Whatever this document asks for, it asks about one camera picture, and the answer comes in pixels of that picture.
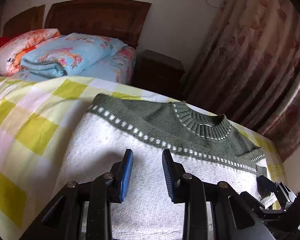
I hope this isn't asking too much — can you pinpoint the yellow checked bed sheet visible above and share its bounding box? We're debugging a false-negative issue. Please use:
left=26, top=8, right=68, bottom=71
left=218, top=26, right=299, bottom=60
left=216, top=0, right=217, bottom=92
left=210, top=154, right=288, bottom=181
left=0, top=76, right=276, bottom=239

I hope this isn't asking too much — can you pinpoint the light blue floral quilt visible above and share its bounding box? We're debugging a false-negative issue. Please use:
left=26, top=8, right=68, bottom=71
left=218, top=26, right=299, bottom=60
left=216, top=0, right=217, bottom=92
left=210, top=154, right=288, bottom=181
left=20, top=33, right=126, bottom=78

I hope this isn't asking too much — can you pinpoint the dark wooden nightstand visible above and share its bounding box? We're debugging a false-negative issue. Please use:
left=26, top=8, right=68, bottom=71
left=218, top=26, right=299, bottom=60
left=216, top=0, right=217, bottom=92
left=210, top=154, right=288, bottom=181
left=132, top=49, right=185, bottom=99

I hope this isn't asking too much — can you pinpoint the green white knit sweater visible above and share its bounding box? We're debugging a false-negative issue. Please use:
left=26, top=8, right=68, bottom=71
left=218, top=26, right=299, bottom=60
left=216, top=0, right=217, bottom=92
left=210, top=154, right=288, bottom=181
left=55, top=94, right=271, bottom=239

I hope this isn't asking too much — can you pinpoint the small dark wooden headboard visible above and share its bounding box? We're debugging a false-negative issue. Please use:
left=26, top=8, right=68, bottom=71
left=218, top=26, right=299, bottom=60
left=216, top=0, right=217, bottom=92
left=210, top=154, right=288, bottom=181
left=2, top=5, right=45, bottom=37

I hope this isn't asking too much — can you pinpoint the large dark wooden headboard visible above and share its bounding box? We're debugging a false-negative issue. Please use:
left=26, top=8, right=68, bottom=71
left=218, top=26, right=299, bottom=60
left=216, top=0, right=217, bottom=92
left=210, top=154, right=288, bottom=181
left=44, top=0, right=151, bottom=48

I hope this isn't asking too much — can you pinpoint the pink floral curtain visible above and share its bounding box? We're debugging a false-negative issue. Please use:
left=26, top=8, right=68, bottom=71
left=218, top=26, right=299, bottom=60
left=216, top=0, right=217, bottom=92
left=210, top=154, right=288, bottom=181
left=185, top=0, right=300, bottom=160

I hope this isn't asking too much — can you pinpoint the pink floral folded quilt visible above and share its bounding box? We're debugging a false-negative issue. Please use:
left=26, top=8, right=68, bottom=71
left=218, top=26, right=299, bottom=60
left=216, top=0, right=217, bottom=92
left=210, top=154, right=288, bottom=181
left=0, top=29, right=61, bottom=76

